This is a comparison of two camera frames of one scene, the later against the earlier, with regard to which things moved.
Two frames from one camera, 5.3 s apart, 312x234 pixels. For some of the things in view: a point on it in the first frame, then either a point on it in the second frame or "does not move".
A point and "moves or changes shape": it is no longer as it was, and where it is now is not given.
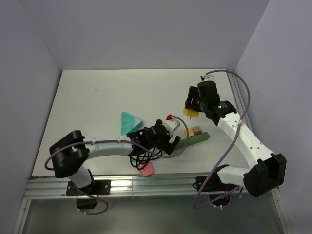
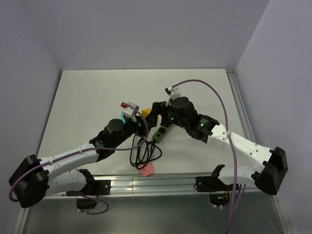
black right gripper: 193,93 to 158,108
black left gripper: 166,146 to 140,131
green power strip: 192,139 moves or changes shape
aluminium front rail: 123,185 does not move
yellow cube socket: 190,112 moves or changes shape
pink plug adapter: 148,169 does not move
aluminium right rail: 239,97 does not move
